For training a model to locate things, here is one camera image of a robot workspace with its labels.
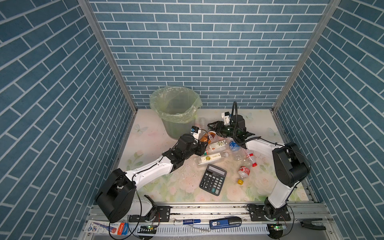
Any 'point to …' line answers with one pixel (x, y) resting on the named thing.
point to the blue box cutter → (225, 222)
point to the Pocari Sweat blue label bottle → (236, 150)
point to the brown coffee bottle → (208, 137)
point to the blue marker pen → (186, 221)
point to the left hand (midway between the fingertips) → (205, 142)
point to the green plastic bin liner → (176, 104)
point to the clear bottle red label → (248, 156)
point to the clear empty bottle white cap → (201, 122)
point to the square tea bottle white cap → (226, 154)
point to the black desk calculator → (213, 179)
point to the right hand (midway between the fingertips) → (207, 125)
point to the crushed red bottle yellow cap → (243, 172)
